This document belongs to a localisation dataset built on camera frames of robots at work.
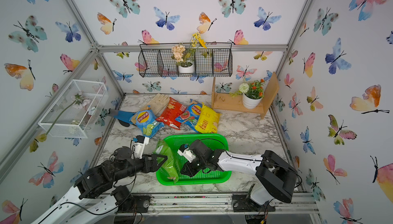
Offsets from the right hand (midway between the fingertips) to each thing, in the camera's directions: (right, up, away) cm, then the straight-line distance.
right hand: (182, 171), depth 76 cm
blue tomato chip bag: (+2, +26, +22) cm, 34 cm away
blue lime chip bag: (-24, +22, +19) cm, 38 cm away
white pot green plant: (+40, +41, +17) cm, 60 cm away
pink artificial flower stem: (-50, +35, -2) cm, 61 cm away
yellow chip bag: (+13, +23, +18) cm, 32 cm away
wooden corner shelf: (+32, +36, +30) cm, 57 cm away
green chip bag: (-5, +3, -5) cm, 8 cm away
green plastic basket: (+17, +15, -1) cm, 23 cm away
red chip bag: (-12, +27, +22) cm, 37 cm away
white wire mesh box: (-51, +29, -3) cm, 59 cm away
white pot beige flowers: (-1, +56, +15) cm, 58 cm away
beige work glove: (-23, +34, +38) cm, 56 cm away
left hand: (-7, +9, -9) cm, 15 cm away
